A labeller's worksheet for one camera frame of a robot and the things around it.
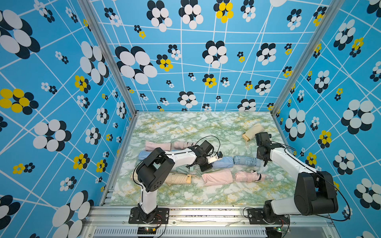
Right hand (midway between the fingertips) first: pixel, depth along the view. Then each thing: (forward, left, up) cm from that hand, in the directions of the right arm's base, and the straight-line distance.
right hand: (270, 154), depth 88 cm
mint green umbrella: (-8, +52, -3) cm, 53 cm away
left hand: (-3, +35, -7) cm, 36 cm away
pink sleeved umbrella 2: (+6, +74, -1) cm, 74 cm away
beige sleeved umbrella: (+24, +1, -6) cm, 25 cm away
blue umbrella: (-3, +14, -3) cm, 15 cm away
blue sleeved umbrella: (-3, +26, -4) cm, 27 cm away
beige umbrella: (-14, +54, -3) cm, 56 cm away
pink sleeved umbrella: (-13, +32, -4) cm, 35 cm away
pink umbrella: (-12, +15, -3) cm, 20 cm away
